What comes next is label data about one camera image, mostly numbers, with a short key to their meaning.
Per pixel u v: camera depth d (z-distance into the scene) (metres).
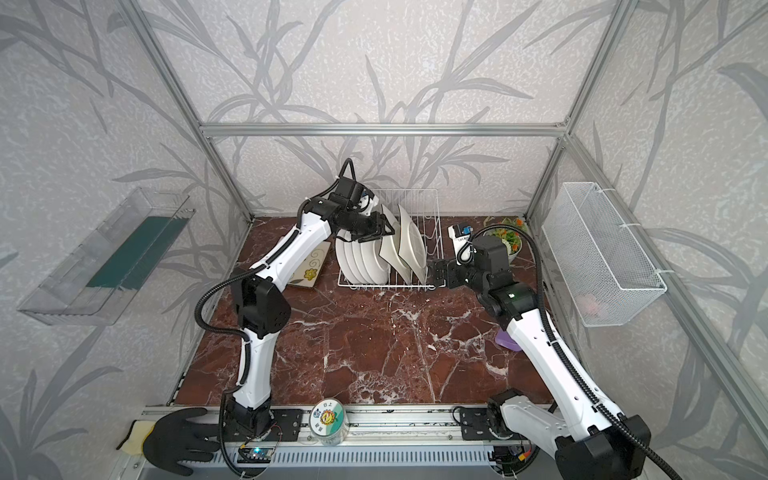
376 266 0.92
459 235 0.63
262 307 0.55
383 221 0.80
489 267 0.54
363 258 0.89
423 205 1.20
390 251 0.88
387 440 0.73
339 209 0.67
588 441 0.37
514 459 0.73
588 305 0.73
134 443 0.71
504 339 0.87
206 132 0.94
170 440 0.70
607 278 0.62
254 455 0.71
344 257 0.89
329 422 0.67
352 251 0.89
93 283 0.63
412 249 0.88
